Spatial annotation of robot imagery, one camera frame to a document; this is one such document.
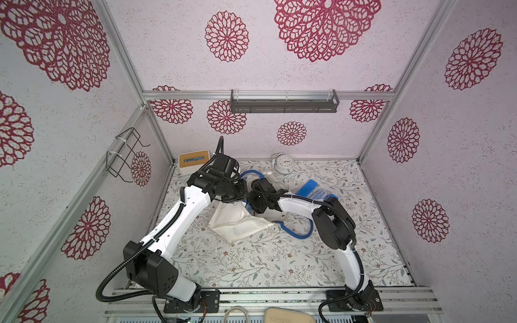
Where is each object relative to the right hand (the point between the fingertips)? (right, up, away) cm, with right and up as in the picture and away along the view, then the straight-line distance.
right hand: (242, 199), depth 96 cm
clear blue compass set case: (+40, +2, +9) cm, 41 cm away
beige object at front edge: (+15, -37, -27) cm, 48 cm away
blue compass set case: (+46, +1, +9) cm, 47 cm away
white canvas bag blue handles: (-2, -6, -22) cm, 23 cm away
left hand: (+4, +3, -20) cm, 20 cm away
